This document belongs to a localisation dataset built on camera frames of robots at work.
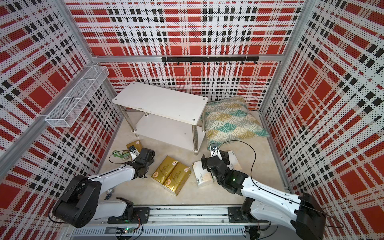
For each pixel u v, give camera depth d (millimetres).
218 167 558
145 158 716
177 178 793
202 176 817
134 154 788
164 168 821
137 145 929
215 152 651
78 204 420
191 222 733
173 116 723
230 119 935
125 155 948
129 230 690
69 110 706
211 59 890
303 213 414
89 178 471
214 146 663
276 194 463
